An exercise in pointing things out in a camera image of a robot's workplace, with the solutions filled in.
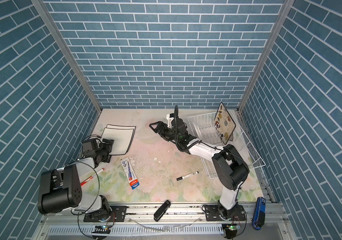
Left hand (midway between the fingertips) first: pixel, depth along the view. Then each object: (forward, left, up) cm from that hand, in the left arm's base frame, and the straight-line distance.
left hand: (114, 143), depth 93 cm
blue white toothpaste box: (-17, -12, -5) cm, 21 cm away
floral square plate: (+10, -71, +7) cm, 72 cm away
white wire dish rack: (+15, -61, -4) cm, 63 cm away
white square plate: (+17, -1, -5) cm, 18 cm away
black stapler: (-37, -32, -7) cm, 49 cm away
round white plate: (0, -75, +6) cm, 75 cm away
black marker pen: (-19, -46, -5) cm, 50 cm away
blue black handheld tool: (-40, -79, -1) cm, 88 cm away
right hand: (+1, -25, +16) cm, 30 cm away
